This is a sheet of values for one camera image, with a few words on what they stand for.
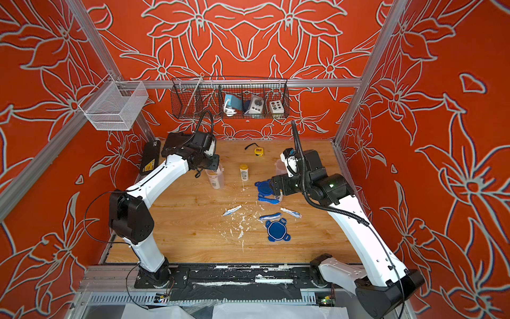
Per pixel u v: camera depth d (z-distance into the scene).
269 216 0.88
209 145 0.71
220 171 0.91
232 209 0.90
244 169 0.95
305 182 0.49
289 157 0.63
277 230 0.85
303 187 0.49
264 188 0.98
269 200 0.93
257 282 0.73
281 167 0.95
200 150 0.67
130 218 0.46
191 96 0.90
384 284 0.36
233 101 0.85
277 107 0.94
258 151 1.13
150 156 1.12
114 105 0.92
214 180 0.92
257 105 0.90
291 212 0.90
